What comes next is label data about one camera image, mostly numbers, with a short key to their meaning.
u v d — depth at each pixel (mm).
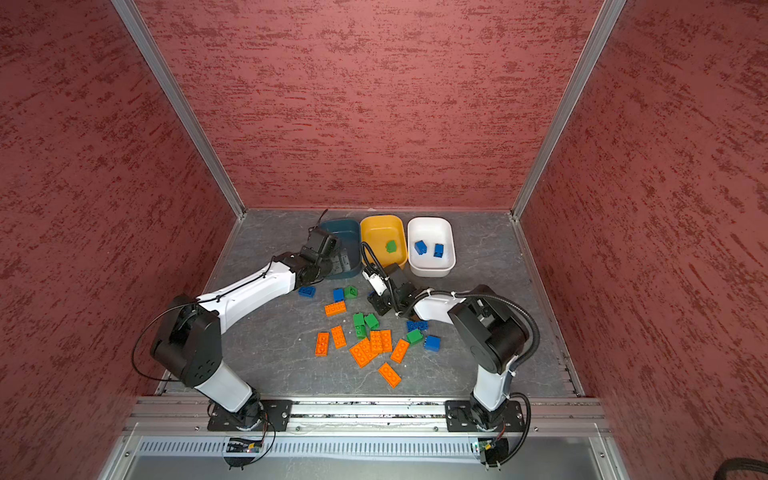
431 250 1080
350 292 947
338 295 963
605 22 724
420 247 1069
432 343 874
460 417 739
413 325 894
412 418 757
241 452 724
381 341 845
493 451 710
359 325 878
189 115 906
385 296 831
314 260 684
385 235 1106
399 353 851
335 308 920
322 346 853
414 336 855
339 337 873
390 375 810
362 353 844
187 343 448
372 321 892
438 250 1061
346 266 829
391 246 1086
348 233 1106
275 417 741
